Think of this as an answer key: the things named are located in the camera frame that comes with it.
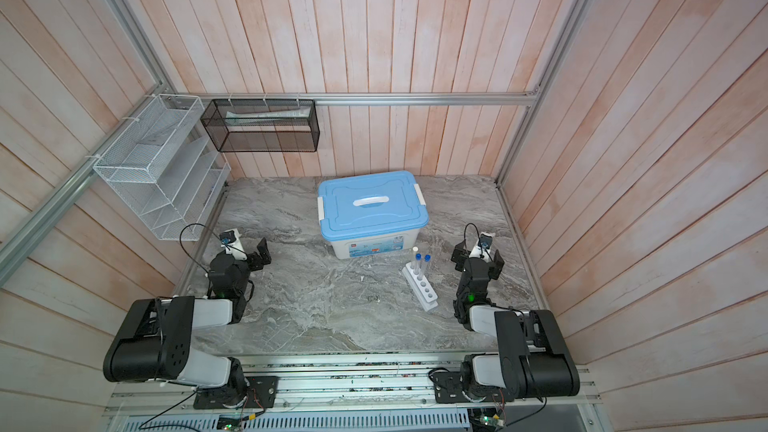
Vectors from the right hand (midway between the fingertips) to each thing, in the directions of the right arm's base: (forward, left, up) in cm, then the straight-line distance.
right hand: (481, 244), depth 88 cm
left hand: (-1, +70, -1) cm, 70 cm away
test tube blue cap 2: (-8, +17, +1) cm, 19 cm away
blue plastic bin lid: (+10, +34, +6) cm, 35 cm away
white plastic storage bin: (+3, +28, -5) cm, 28 cm away
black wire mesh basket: (+40, +74, +15) cm, 85 cm away
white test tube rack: (-11, +18, -7) cm, 22 cm away
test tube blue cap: (-7, +20, +4) cm, 21 cm away
